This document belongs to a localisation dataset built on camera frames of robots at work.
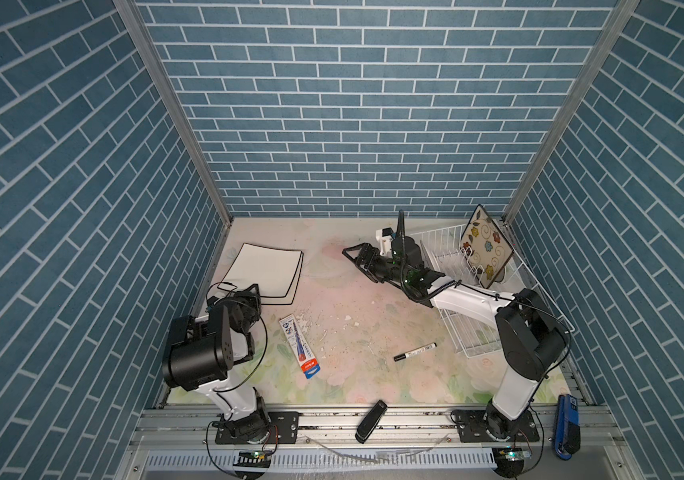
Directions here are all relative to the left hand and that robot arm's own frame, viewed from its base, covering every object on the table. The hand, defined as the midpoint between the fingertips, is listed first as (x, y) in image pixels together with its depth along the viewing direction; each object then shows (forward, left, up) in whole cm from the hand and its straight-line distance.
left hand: (260, 280), depth 92 cm
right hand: (0, -26, +13) cm, 29 cm away
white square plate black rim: (+6, -3, -2) cm, 7 cm away
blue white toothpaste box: (-23, -16, -7) cm, 29 cm away
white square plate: (-6, -8, -2) cm, 10 cm away
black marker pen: (-21, -45, -8) cm, 50 cm away
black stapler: (-37, -33, -9) cm, 51 cm away
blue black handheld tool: (-42, -79, -3) cm, 89 cm away
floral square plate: (+9, -72, +5) cm, 73 cm away
